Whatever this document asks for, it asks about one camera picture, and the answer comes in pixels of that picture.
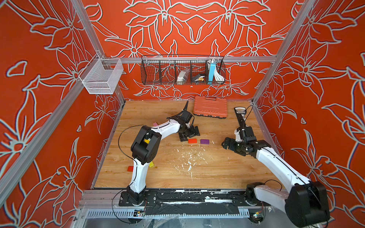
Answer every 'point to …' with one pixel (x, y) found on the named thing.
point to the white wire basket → (101, 76)
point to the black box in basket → (198, 77)
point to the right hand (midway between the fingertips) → (225, 145)
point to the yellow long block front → (151, 164)
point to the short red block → (192, 140)
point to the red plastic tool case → (210, 107)
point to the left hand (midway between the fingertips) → (196, 135)
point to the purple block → (205, 141)
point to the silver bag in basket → (182, 76)
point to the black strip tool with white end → (239, 111)
